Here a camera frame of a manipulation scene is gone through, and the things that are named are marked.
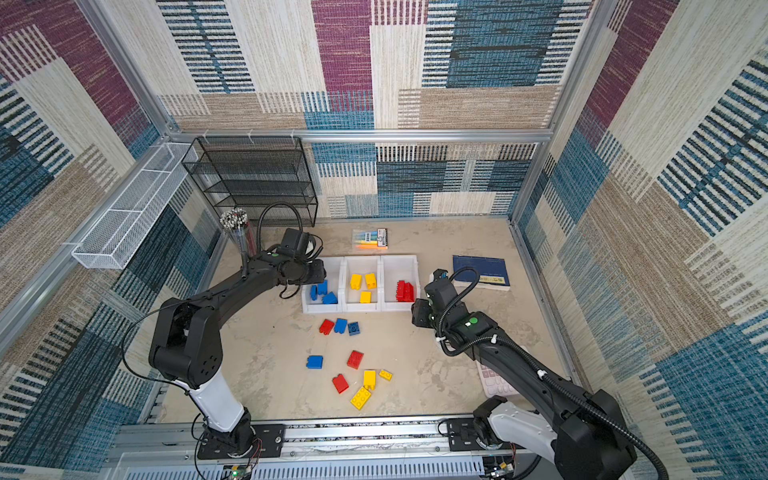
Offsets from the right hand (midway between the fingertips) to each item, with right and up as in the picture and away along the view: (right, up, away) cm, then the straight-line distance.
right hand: (420, 312), depth 83 cm
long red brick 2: (-2, +3, +15) cm, 16 cm away
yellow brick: (-19, +7, +17) cm, 27 cm away
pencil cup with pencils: (-57, +27, +14) cm, 65 cm away
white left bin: (-26, +9, +14) cm, 31 cm away
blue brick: (-30, +5, +15) cm, 34 cm away
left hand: (-29, +11, +10) cm, 33 cm away
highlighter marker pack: (-16, +21, +29) cm, 39 cm away
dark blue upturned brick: (-19, -7, +9) cm, 22 cm away
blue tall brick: (-28, +2, +14) cm, 31 cm away
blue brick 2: (-30, -15, +4) cm, 34 cm away
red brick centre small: (-18, -14, +2) cm, 23 cm away
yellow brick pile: (-14, +7, +17) cm, 23 cm away
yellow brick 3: (-14, -18, -2) cm, 22 cm away
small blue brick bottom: (-33, +3, +14) cm, 36 cm away
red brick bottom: (-22, -19, -1) cm, 29 cm away
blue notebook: (+26, +10, +18) cm, 33 cm away
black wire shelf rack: (-57, +44, +25) cm, 76 cm away
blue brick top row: (-23, -6, +9) cm, 26 cm away
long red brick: (-4, +4, +14) cm, 15 cm away
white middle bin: (-21, +2, +14) cm, 25 cm away
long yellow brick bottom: (-16, -21, -5) cm, 27 cm away
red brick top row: (-28, -6, +9) cm, 30 cm away
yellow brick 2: (-16, +2, +12) cm, 20 cm away
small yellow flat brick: (-10, -17, 0) cm, 20 cm away
